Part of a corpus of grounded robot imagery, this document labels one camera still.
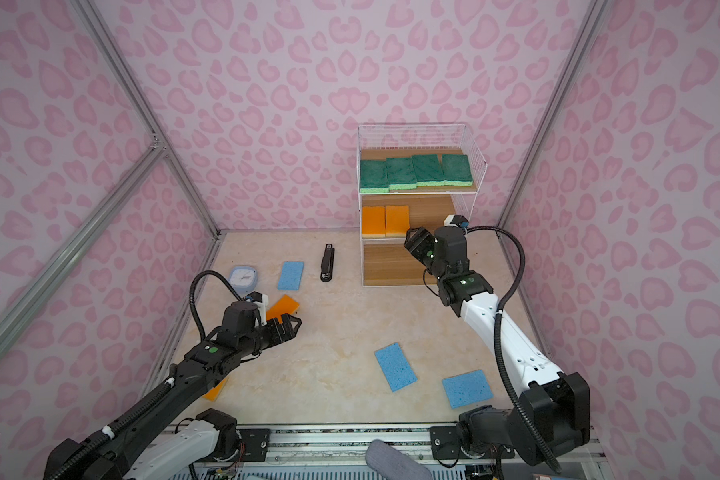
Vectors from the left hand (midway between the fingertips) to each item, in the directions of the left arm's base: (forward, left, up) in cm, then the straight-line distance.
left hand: (292, 321), depth 82 cm
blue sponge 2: (-9, -28, -11) cm, 32 cm away
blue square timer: (+22, +22, -9) cm, 32 cm away
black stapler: (+28, -6, -10) cm, 30 cm away
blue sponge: (+23, +7, -11) cm, 27 cm away
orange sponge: (+11, +7, -11) cm, 17 cm away
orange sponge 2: (+23, -23, +15) cm, 36 cm away
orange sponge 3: (+24, -30, +15) cm, 41 cm away
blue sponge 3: (-16, -47, -11) cm, 51 cm away
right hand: (+15, -33, +18) cm, 41 cm away
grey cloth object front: (-32, -25, -8) cm, 42 cm away
